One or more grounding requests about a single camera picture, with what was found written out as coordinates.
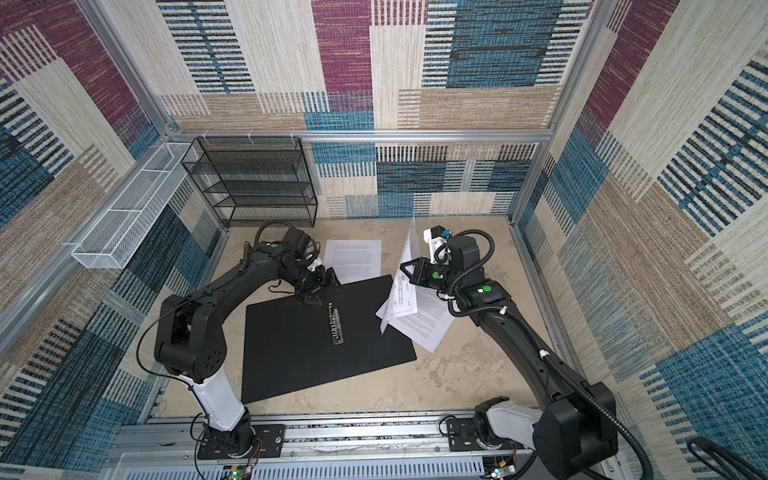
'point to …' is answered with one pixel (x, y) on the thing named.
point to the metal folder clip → (335, 325)
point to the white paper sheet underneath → (430, 323)
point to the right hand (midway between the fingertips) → (400, 271)
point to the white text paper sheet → (353, 260)
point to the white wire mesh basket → (114, 238)
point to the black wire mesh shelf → (255, 181)
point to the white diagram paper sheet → (402, 299)
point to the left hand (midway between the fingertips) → (335, 289)
